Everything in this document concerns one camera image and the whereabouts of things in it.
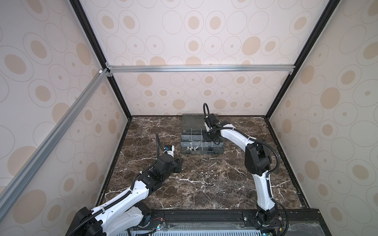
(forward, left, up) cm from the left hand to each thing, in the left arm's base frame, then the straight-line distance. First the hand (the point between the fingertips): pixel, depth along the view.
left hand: (184, 159), depth 80 cm
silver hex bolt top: (+9, -18, -14) cm, 25 cm away
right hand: (+22, -18, -8) cm, 29 cm away
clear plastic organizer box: (+20, -4, -13) cm, 24 cm away
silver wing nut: (+15, -6, -13) cm, 21 cm away
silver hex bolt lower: (+3, -17, -13) cm, 22 cm away
